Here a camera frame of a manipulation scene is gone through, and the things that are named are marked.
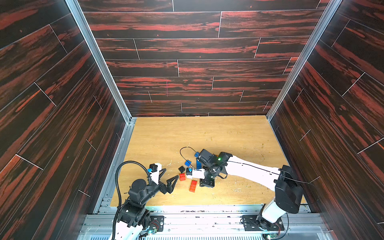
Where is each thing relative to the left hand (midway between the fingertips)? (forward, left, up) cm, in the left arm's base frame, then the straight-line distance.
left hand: (172, 174), depth 75 cm
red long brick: (-1, -11, -13) cm, 17 cm away
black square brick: (+9, -3, -12) cm, 16 cm away
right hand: (+1, -16, -8) cm, 18 cm away
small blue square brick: (+14, -7, -13) cm, 20 cm away
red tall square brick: (+3, -4, -11) cm, 13 cm away
